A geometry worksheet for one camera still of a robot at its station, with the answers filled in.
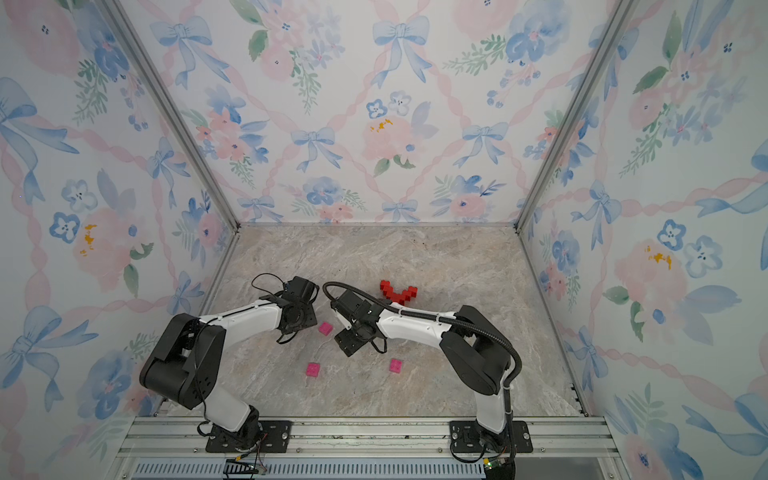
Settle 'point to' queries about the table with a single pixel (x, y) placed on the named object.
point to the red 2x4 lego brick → (405, 296)
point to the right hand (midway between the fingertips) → (352, 336)
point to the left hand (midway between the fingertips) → (309, 317)
